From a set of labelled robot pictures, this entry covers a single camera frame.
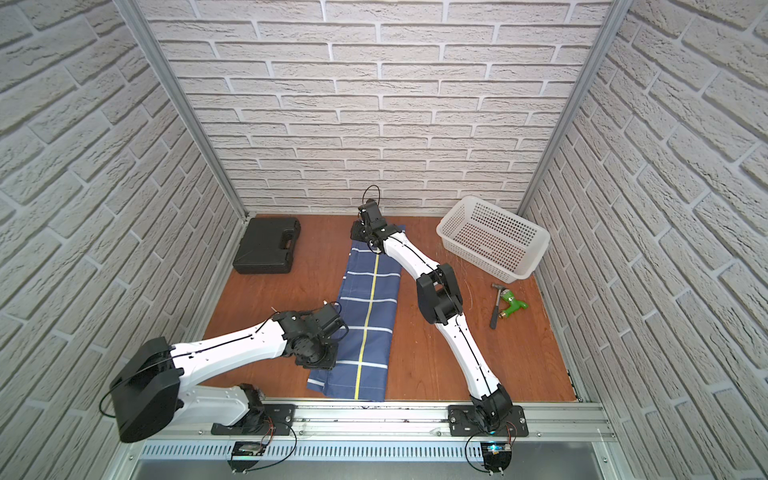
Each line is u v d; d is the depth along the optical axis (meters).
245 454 0.70
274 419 0.73
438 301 0.66
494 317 0.92
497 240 1.11
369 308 0.92
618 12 0.69
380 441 0.72
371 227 0.83
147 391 0.41
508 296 0.95
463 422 0.73
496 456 0.70
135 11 0.70
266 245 1.01
